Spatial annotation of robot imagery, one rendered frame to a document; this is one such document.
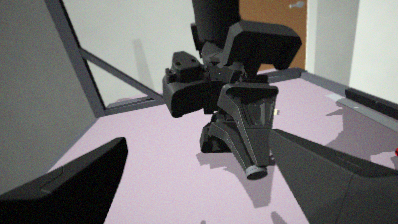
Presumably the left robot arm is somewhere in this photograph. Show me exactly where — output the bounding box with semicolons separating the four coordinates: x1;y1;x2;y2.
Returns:
162;0;239;118

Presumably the light grey flat bar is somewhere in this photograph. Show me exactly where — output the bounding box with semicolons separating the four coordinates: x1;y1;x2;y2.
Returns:
327;94;398;133

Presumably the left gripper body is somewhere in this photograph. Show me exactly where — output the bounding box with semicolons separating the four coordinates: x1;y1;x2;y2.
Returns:
199;20;302;153

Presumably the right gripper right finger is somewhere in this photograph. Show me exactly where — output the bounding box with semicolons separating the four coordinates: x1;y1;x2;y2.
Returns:
268;129;398;224

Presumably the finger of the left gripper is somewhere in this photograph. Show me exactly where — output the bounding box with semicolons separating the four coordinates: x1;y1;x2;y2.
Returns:
208;122;255;173
217;83;279;167

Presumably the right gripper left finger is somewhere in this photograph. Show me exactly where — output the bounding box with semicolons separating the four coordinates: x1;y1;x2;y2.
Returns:
0;137;128;224

